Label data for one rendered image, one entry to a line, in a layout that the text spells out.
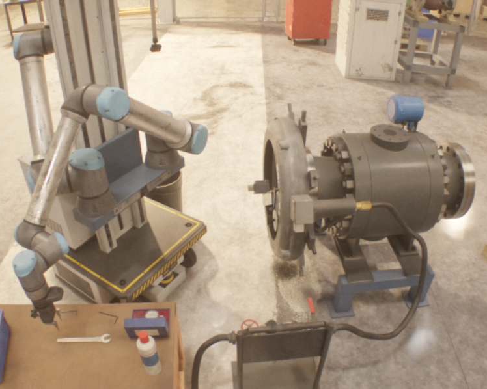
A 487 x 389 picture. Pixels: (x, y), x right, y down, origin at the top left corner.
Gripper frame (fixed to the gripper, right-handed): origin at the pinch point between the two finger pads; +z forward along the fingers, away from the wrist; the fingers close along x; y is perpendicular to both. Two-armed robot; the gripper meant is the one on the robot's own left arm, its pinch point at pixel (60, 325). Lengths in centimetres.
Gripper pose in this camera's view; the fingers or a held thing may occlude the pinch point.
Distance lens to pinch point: 173.5
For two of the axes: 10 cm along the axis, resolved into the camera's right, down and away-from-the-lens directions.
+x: 1.4, 5.7, -8.1
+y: -9.9, 0.8, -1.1
